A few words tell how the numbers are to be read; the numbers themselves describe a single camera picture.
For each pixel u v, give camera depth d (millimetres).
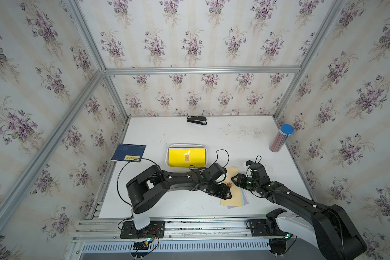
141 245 717
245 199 820
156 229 722
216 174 676
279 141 930
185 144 987
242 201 817
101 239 722
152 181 507
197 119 1152
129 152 1008
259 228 728
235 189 801
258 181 677
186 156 930
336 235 401
